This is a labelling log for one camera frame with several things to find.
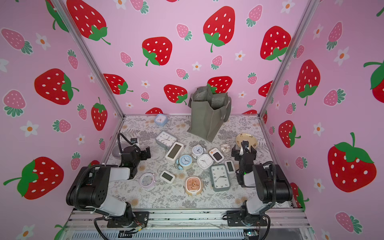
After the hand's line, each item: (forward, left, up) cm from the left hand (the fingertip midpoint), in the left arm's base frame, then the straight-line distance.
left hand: (142, 147), depth 96 cm
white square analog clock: (-8, -41, -3) cm, 41 cm away
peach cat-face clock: (-23, -34, -3) cm, 41 cm away
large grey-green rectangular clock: (-19, -49, -4) cm, 53 cm away
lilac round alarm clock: (-21, -7, -2) cm, 22 cm away
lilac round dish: (-1, +17, -1) cm, 17 cm away
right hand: (-1, -64, +4) cm, 64 cm away
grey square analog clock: (+8, -13, -2) cm, 16 cm away
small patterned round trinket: (+2, -55, -3) cm, 55 cm away
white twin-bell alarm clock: (-1, -36, -1) cm, 36 cm away
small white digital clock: (-11, -56, -3) cm, 57 cm away
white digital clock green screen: (-2, -21, -2) cm, 21 cm away
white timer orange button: (-3, -48, -3) cm, 49 cm away
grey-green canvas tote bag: (+18, -43, +16) cm, 50 cm away
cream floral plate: (+12, -75, -6) cm, 76 cm away
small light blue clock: (+28, -7, -2) cm, 29 cm away
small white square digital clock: (-18, -18, -3) cm, 26 cm away
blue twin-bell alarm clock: (-9, -28, -1) cm, 30 cm away
